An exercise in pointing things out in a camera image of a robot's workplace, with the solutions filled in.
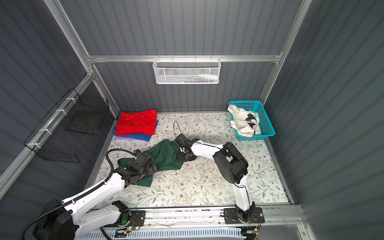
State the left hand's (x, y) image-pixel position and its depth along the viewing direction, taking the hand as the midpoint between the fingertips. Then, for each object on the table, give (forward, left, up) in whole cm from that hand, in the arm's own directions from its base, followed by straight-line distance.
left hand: (149, 167), depth 85 cm
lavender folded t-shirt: (+26, +26, -4) cm, 37 cm away
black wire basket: (+8, +38, +23) cm, 45 cm away
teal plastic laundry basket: (+24, -77, +2) cm, 81 cm away
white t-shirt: (+34, -67, -3) cm, 75 cm away
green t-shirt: (+8, -8, -1) cm, 12 cm away
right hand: (+7, -19, -6) cm, 21 cm away
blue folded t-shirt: (+26, +14, -2) cm, 29 cm away
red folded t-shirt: (+35, +9, +1) cm, 36 cm away
